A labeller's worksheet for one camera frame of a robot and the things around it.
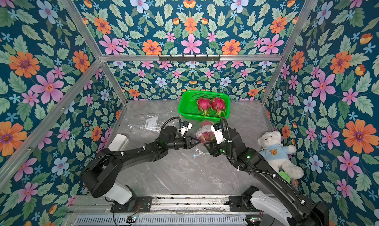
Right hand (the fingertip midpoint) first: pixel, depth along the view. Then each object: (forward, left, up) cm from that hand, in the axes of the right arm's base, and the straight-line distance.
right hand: (211, 139), depth 74 cm
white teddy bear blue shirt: (-1, -38, -13) cm, 40 cm away
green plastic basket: (+42, +18, -18) cm, 49 cm away
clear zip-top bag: (-1, +5, -8) cm, 10 cm away
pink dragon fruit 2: (+36, +4, -13) cm, 39 cm away
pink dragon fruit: (+37, -6, -13) cm, 40 cm away
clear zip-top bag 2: (+18, +43, -11) cm, 48 cm away
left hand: (+1, +5, -5) cm, 7 cm away
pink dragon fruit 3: (+9, +3, -8) cm, 12 cm away
